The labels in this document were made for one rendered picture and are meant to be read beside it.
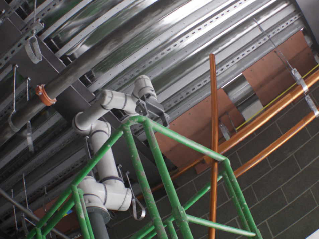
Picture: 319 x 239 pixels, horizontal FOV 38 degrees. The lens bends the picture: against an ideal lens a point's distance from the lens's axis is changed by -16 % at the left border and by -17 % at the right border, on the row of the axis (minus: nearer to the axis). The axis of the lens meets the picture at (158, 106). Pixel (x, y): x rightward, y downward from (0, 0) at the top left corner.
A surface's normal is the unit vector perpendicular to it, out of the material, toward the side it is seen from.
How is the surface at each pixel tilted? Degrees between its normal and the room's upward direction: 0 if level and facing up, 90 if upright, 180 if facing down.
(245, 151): 90
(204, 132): 180
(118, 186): 92
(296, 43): 180
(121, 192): 105
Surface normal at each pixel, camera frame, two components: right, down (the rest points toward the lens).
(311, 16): 0.23, 0.60
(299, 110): -0.55, -0.57
